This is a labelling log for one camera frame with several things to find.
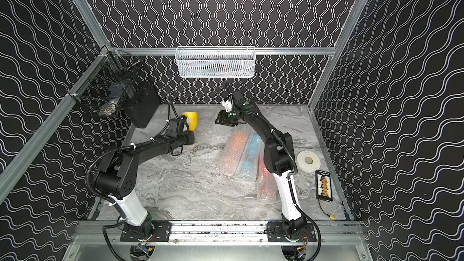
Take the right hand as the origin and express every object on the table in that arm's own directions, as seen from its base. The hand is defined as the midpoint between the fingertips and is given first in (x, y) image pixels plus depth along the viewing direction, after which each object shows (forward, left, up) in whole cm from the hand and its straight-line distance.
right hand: (219, 121), depth 95 cm
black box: (+15, +46, -1) cm, 48 cm away
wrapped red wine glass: (-31, -22, -6) cm, 39 cm away
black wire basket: (+10, +59, +13) cm, 61 cm away
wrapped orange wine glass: (-15, -7, -6) cm, 18 cm away
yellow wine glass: (+1, +14, +1) cm, 14 cm away
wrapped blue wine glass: (-23, -15, -6) cm, 28 cm away
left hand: (-4, +14, -5) cm, 16 cm away
